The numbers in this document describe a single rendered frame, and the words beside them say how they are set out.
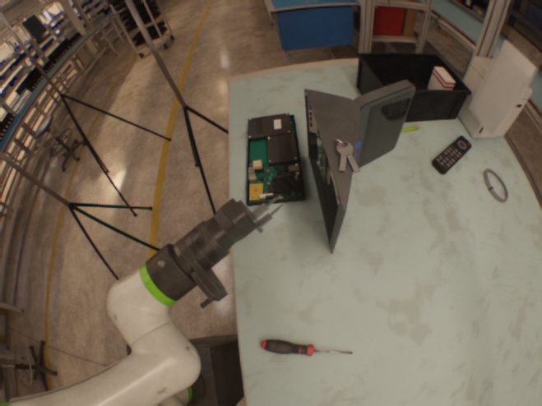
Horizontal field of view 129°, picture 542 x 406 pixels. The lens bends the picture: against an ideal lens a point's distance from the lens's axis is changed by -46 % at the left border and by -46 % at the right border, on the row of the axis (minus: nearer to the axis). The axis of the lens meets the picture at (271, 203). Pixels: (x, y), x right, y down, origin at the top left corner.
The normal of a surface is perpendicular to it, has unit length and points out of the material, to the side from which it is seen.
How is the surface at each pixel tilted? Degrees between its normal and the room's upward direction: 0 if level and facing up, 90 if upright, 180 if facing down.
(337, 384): 0
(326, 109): 0
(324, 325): 0
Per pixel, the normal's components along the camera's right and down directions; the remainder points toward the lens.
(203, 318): -0.16, -0.44
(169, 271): 0.05, -0.21
